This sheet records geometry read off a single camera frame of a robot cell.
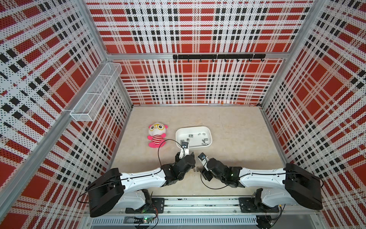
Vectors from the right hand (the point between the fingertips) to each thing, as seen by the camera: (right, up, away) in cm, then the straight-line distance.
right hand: (204, 164), depth 84 cm
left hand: (-8, +7, 0) cm, 11 cm away
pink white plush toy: (-31, +19, +14) cm, 39 cm away
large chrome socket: (-8, +15, +16) cm, 24 cm away
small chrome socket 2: (+1, +16, +18) cm, 24 cm away
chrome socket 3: (-4, -3, 0) cm, 5 cm away
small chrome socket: (-2, +16, +19) cm, 25 cm away
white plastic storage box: (-4, +14, +21) cm, 25 cm away
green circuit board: (-30, -23, -14) cm, 40 cm away
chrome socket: (+2, +13, +16) cm, 20 cm away
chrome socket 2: (+1, +10, +13) cm, 16 cm away
